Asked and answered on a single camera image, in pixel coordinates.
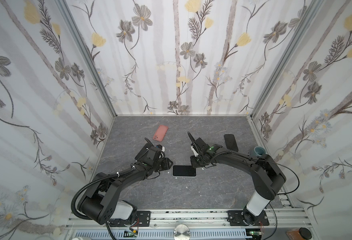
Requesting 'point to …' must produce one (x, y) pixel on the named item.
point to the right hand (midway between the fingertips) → (189, 160)
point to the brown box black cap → (300, 233)
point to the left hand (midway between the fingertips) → (169, 159)
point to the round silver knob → (181, 232)
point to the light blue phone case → (184, 171)
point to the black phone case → (230, 142)
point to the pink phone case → (160, 132)
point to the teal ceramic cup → (259, 150)
